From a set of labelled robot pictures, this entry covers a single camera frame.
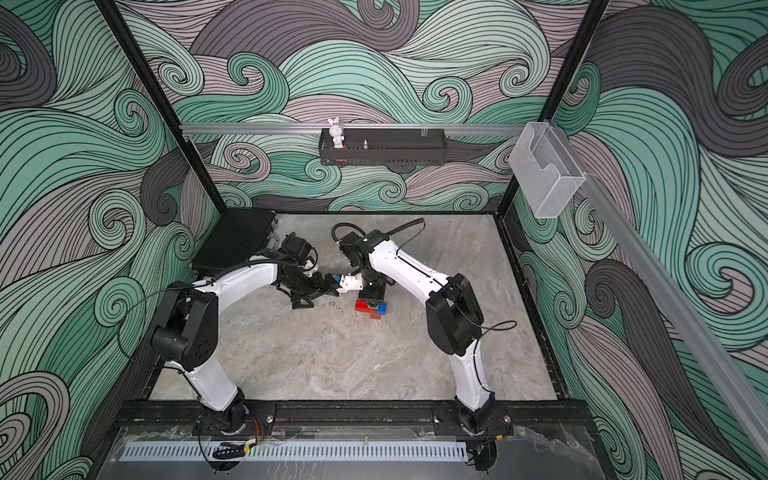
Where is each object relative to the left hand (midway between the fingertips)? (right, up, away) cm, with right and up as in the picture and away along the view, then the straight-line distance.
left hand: (328, 295), depth 88 cm
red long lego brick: (+10, -3, 0) cm, 11 cm away
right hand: (+14, 0, -2) cm, 14 cm away
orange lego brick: (+14, -7, +3) cm, 16 cm away
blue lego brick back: (+16, -4, -1) cm, 17 cm away
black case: (-38, +18, +20) cm, 46 cm away
